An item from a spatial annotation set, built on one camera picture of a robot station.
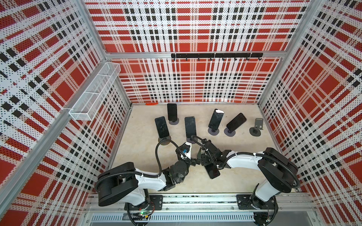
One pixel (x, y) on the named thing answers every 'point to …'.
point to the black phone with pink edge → (216, 119)
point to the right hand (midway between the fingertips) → (204, 157)
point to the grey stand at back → (174, 122)
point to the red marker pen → (152, 103)
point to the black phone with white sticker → (212, 171)
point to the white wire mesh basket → (87, 104)
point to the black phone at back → (172, 108)
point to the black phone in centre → (190, 126)
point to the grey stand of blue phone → (227, 133)
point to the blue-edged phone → (236, 123)
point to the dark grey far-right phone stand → (259, 125)
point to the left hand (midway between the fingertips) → (193, 147)
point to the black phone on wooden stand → (162, 127)
